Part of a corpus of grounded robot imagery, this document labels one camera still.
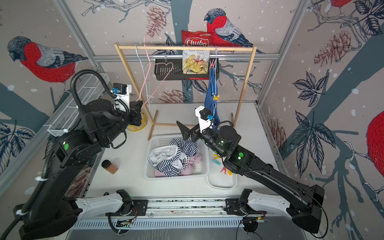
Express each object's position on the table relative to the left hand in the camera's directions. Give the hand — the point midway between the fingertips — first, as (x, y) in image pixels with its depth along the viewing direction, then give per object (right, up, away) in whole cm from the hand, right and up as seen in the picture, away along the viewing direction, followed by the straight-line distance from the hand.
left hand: (143, 99), depth 55 cm
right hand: (+17, -6, +3) cm, 18 cm away
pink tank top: (+17, -32, +26) cm, 45 cm away
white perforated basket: (+22, -39, +30) cm, 54 cm away
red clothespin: (+37, -38, +31) cm, 62 cm away
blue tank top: (+28, +1, +21) cm, 35 cm away
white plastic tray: (+33, -42, +30) cm, 61 cm away
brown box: (-28, -33, +24) cm, 50 cm away
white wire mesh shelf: (-42, +11, +33) cm, 55 cm away
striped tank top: (+6, -30, +23) cm, 38 cm away
